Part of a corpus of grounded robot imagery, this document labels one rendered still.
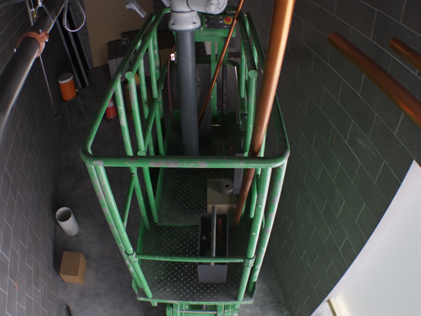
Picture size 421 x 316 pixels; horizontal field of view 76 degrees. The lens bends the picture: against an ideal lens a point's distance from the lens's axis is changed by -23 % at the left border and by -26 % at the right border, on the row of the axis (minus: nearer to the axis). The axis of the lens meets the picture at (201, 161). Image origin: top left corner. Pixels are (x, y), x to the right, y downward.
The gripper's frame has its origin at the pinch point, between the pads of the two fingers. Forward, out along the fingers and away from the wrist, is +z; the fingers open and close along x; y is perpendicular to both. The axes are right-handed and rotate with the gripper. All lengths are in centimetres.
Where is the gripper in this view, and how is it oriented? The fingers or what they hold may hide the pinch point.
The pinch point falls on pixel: (154, 7)
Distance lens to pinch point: 143.6
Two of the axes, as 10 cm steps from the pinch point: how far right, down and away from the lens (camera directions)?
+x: 8.5, -1.0, -5.1
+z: 5.0, 4.7, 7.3
